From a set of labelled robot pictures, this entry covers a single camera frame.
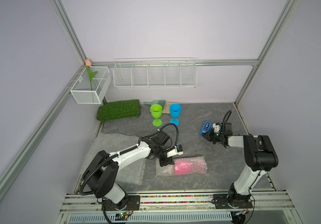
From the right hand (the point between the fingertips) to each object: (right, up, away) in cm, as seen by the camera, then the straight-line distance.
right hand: (201, 133), depth 99 cm
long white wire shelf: (-33, +44, +2) cm, 55 cm away
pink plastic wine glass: (-14, -17, -20) cm, 30 cm away
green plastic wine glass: (-32, +16, 0) cm, 36 cm away
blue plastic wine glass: (-19, +16, -3) cm, 25 cm away
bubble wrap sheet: (-23, -19, -20) cm, 36 cm away
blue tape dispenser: (+4, +4, +1) cm, 6 cm away
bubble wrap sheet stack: (-48, -22, -16) cm, 55 cm away
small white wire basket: (-73, +32, -10) cm, 80 cm away
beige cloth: (-25, +18, +15) cm, 34 cm away
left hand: (-22, -15, -19) cm, 33 cm away
